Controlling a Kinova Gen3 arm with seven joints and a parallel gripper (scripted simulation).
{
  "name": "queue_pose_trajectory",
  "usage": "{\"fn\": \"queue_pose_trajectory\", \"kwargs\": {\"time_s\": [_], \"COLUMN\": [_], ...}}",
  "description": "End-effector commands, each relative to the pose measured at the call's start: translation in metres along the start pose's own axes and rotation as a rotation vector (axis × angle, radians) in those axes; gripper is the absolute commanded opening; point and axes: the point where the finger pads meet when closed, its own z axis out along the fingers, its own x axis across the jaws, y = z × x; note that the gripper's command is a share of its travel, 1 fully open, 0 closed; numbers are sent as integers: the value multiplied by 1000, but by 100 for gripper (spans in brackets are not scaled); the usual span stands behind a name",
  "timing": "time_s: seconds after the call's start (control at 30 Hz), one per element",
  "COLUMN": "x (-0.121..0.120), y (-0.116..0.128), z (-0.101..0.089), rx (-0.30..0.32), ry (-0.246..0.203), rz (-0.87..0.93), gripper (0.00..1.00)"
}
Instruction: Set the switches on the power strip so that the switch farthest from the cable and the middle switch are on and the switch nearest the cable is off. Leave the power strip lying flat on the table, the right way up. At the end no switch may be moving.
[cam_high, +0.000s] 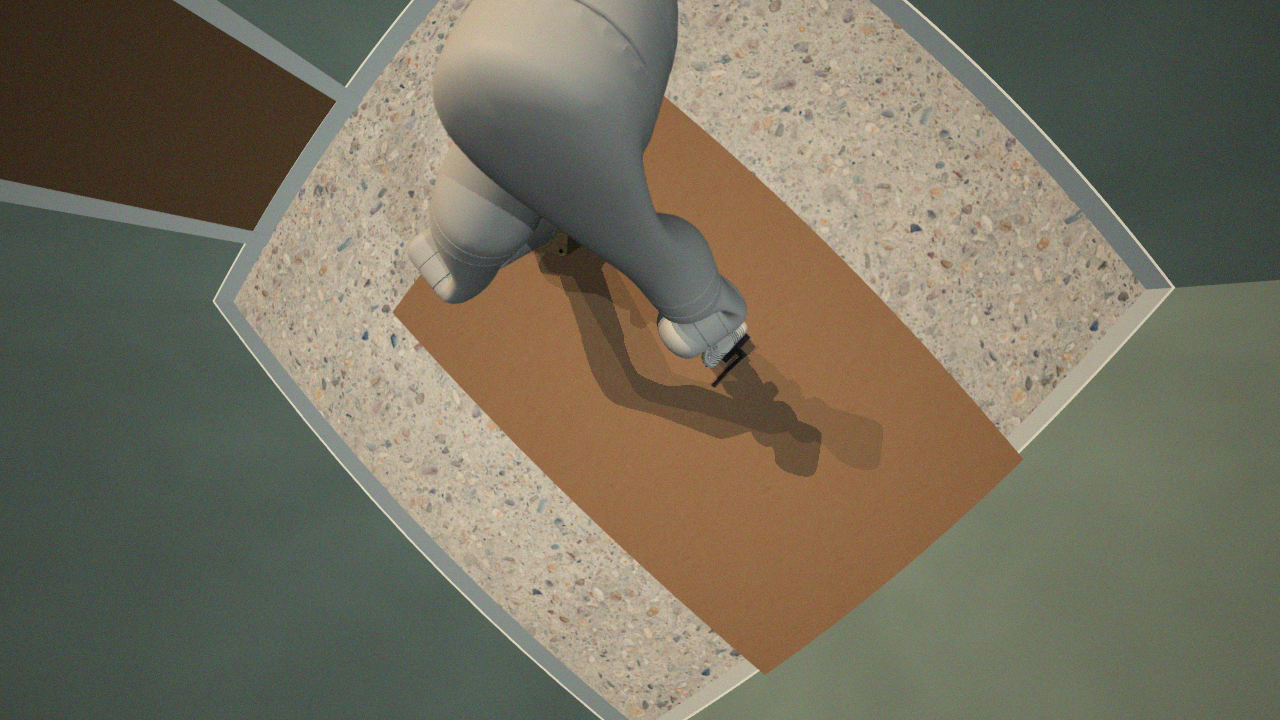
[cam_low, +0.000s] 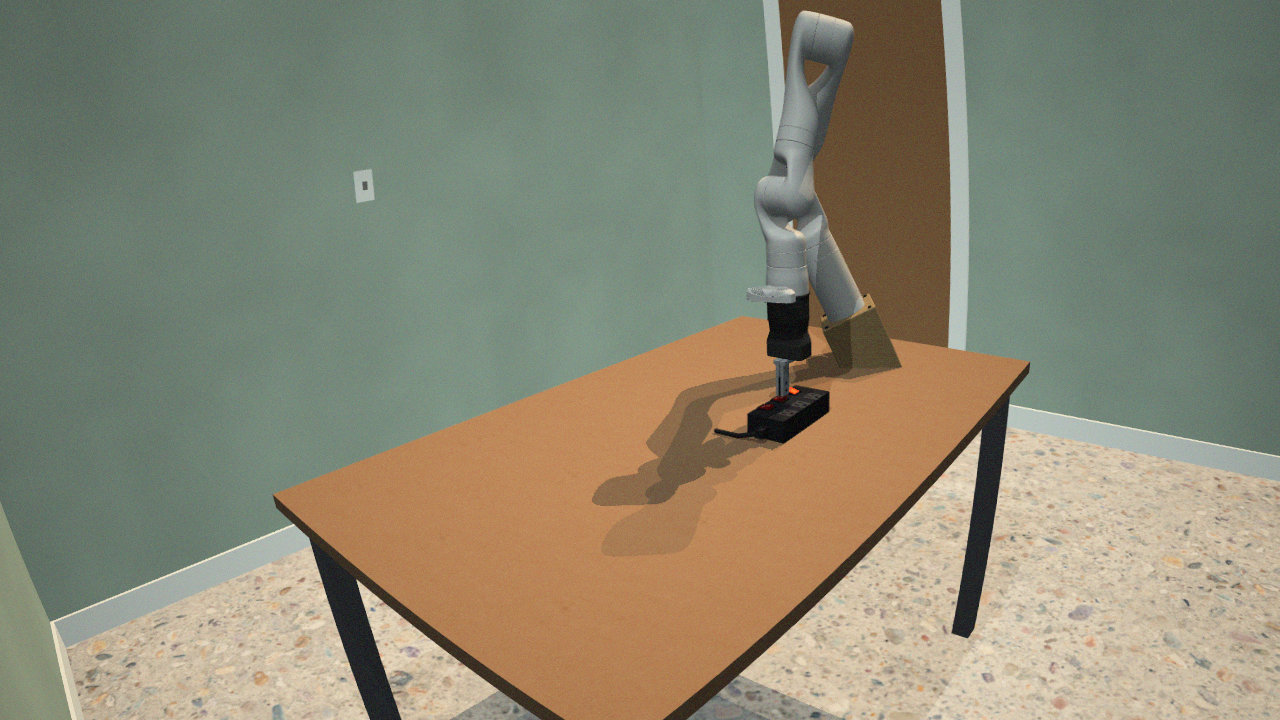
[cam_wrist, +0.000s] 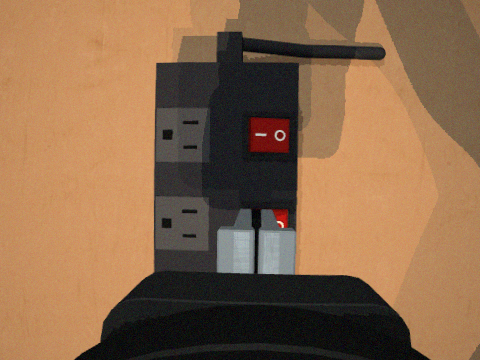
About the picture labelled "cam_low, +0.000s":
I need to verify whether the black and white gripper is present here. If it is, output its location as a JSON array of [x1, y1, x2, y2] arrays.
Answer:
[[746, 265, 812, 397]]

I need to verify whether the black power strip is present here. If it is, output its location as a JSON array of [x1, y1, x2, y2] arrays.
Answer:
[[714, 386, 829, 443]]

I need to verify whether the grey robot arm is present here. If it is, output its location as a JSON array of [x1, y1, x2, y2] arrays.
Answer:
[[754, 12, 865, 322]]

